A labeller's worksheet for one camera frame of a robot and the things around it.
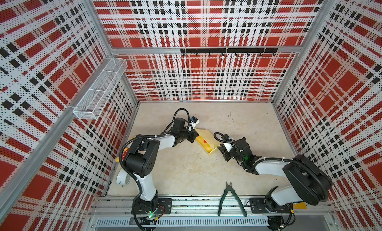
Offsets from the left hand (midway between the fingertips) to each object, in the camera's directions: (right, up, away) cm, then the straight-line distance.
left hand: (200, 133), depth 95 cm
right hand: (+13, -7, -6) cm, 16 cm away
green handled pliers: (+15, -27, -17) cm, 36 cm away
